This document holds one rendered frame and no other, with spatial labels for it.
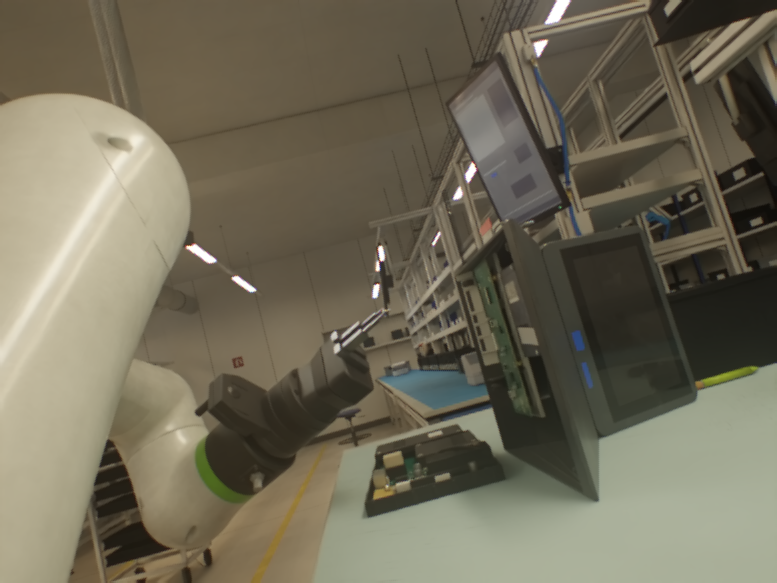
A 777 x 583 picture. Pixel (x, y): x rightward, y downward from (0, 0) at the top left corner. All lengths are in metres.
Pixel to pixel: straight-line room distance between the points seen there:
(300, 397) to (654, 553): 0.40
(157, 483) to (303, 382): 0.21
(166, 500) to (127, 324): 0.47
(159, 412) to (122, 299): 0.47
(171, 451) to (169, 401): 0.06
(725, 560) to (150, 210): 0.33
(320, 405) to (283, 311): 11.27
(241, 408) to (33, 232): 0.39
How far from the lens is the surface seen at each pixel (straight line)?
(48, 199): 0.30
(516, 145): 1.89
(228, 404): 0.63
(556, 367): 0.43
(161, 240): 0.34
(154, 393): 0.73
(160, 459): 0.75
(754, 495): 0.42
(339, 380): 0.60
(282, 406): 0.64
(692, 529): 0.38
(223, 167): 6.10
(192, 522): 0.73
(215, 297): 12.18
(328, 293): 11.84
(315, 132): 6.10
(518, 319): 0.54
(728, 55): 1.21
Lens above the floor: 1.13
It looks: 6 degrees up
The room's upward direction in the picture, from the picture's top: 15 degrees counter-clockwise
